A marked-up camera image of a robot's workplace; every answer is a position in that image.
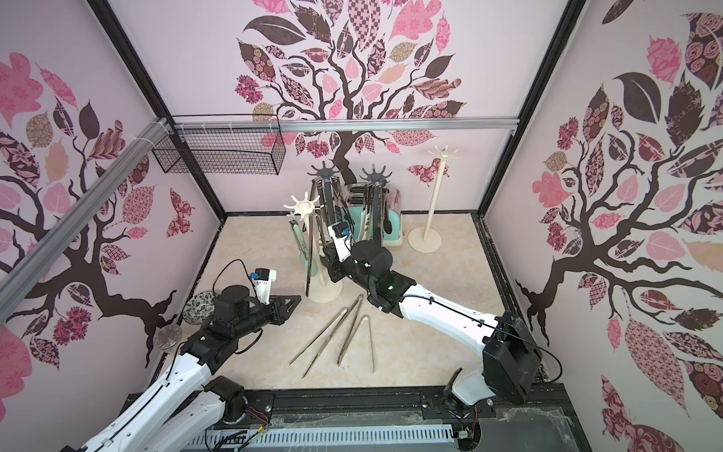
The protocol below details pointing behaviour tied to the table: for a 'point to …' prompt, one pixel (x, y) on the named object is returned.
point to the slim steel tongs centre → (352, 327)
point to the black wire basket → (226, 144)
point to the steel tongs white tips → (365, 231)
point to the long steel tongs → (319, 336)
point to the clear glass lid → (167, 336)
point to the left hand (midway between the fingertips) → (301, 304)
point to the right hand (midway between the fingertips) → (326, 246)
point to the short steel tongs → (365, 317)
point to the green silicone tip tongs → (303, 253)
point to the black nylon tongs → (387, 224)
